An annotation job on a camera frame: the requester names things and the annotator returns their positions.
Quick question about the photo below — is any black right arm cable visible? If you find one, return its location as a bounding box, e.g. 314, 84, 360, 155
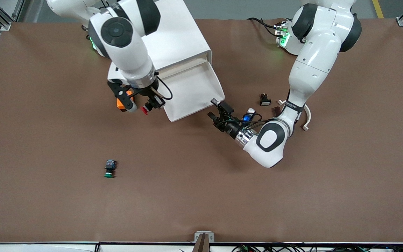
154, 75, 174, 101

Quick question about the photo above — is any brown table cover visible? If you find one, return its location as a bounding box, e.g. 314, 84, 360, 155
0, 17, 403, 244

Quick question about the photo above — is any orange push button box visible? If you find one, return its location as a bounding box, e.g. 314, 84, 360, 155
116, 90, 134, 112

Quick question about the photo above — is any white curved plastic bracket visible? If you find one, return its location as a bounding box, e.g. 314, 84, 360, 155
277, 99, 312, 132

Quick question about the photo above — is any tangled black cable bundle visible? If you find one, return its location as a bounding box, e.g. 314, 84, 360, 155
179, 243, 403, 252

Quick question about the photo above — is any green push button switch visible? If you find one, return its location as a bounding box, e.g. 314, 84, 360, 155
104, 160, 117, 179

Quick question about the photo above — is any red push button switch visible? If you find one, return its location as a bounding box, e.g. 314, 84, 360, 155
141, 100, 158, 116

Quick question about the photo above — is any brown camera post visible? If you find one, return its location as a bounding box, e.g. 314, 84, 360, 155
193, 234, 210, 252

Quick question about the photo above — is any grey mounting bracket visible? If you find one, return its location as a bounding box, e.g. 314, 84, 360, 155
194, 231, 214, 243

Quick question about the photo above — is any black arm base cable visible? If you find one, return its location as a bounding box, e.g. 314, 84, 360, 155
247, 17, 280, 37

